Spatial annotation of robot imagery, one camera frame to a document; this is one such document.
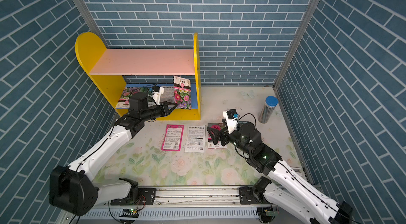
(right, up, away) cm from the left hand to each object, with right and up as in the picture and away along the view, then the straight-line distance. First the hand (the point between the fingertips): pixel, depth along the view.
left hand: (181, 106), depth 76 cm
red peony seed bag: (+19, -14, +22) cm, 33 cm away
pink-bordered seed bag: (-8, -20, +17) cm, 28 cm away
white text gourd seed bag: (+5, -22, +15) cm, 27 cm away
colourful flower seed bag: (0, +7, +6) cm, 9 cm away
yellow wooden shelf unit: (-22, +16, +46) cm, 54 cm away
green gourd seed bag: (-28, +10, +23) cm, 37 cm away
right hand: (+17, -8, -8) cm, 21 cm away
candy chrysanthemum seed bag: (-38, +2, +17) cm, 41 cm away
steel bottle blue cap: (+48, +1, +11) cm, 50 cm away
